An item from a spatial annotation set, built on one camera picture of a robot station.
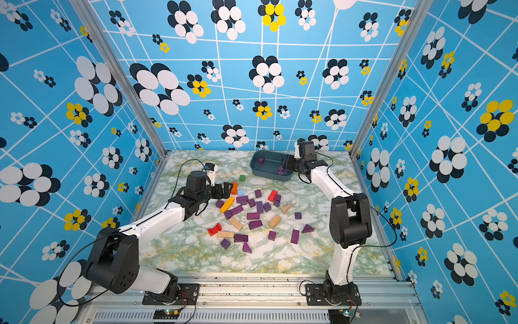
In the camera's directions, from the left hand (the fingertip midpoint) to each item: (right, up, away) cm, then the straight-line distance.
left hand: (226, 182), depth 89 cm
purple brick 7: (+15, -13, +8) cm, 21 cm away
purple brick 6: (0, -15, +4) cm, 16 cm away
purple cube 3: (+33, -16, +5) cm, 37 cm away
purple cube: (+15, +11, +25) cm, 31 cm away
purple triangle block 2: (+9, -27, -6) cm, 29 cm away
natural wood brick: (+4, -19, +2) cm, 20 cm away
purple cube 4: (+20, -23, -2) cm, 31 cm away
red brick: (+21, -8, +13) cm, 26 cm away
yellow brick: (-1, -12, +8) cm, 14 cm away
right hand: (+29, +10, +7) cm, 31 cm away
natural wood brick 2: (0, -23, -1) cm, 23 cm away
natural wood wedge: (+27, -13, +6) cm, 30 cm away
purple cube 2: (+26, +4, +20) cm, 33 cm away
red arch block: (-5, -22, +1) cm, 22 cm away
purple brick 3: (+6, -25, -2) cm, 26 cm away
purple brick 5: (+12, -16, +5) cm, 21 cm away
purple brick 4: (+12, -20, +3) cm, 23 cm away
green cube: (+5, +1, +20) cm, 21 cm away
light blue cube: (+5, -6, +12) cm, 15 cm away
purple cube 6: (-5, -11, +8) cm, 14 cm away
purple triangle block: (+36, -21, 0) cm, 42 cm away
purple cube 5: (0, -26, -4) cm, 27 cm away
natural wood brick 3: (+22, -18, +3) cm, 29 cm away
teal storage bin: (+19, +5, +23) cm, 30 cm away
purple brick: (+26, +6, +23) cm, 35 cm away
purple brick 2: (+30, -24, -2) cm, 38 cm away
